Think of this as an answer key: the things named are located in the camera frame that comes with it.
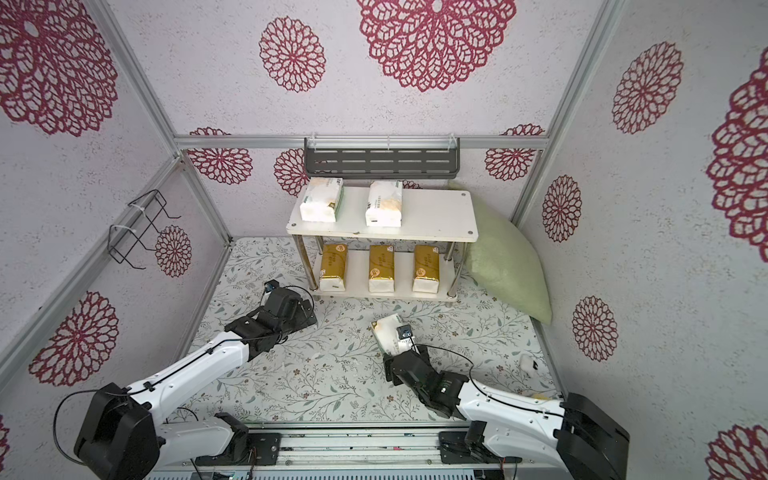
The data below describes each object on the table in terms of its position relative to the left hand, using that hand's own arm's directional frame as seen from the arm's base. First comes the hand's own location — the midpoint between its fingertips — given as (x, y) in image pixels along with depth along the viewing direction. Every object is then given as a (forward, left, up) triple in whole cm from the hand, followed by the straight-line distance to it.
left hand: (300, 315), depth 86 cm
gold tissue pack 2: (+12, -23, +2) cm, 26 cm away
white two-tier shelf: (+18, -36, +22) cm, 46 cm away
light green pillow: (+8, -57, +12) cm, 59 cm away
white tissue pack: (-4, -25, -1) cm, 25 cm away
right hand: (-10, -27, -3) cm, 29 cm away
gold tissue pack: (+14, -37, +2) cm, 40 cm away
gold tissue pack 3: (+17, -8, 0) cm, 19 cm away
